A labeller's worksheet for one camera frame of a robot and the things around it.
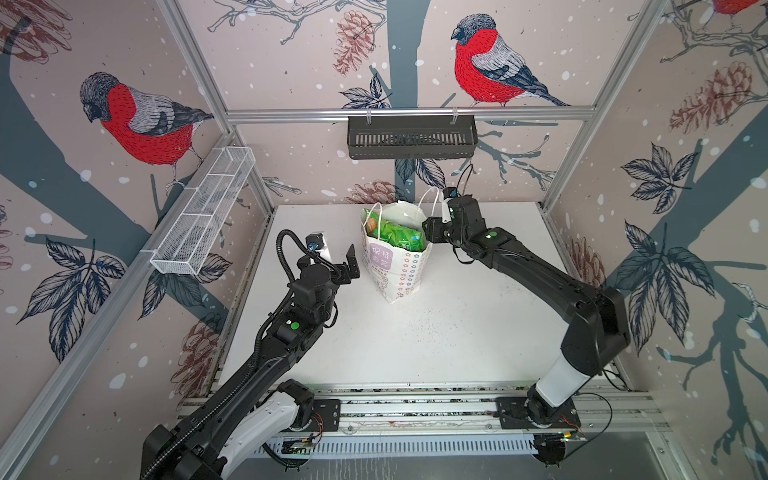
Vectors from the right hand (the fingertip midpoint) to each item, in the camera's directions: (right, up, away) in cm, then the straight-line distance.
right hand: (431, 219), depth 86 cm
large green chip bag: (-13, -4, -2) cm, 13 cm away
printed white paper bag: (-11, -8, -8) cm, 16 cm away
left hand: (-25, -6, -12) cm, 28 cm away
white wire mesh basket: (-62, -5, -13) cm, 63 cm away
